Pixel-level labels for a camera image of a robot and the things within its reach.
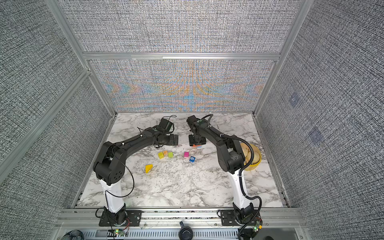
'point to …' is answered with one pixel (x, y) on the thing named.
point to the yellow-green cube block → (161, 155)
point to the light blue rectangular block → (199, 146)
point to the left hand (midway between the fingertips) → (172, 141)
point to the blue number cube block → (192, 159)
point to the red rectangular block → (194, 145)
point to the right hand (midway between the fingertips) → (196, 143)
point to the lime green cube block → (170, 154)
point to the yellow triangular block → (148, 168)
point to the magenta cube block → (186, 154)
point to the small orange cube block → (165, 152)
